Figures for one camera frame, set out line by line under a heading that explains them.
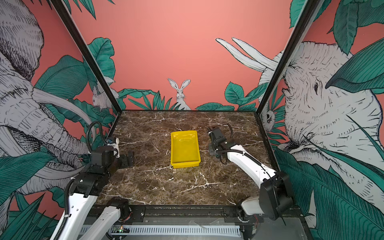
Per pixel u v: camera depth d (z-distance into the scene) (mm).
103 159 509
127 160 647
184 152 975
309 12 709
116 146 632
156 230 701
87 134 895
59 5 688
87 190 451
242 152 524
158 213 750
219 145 601
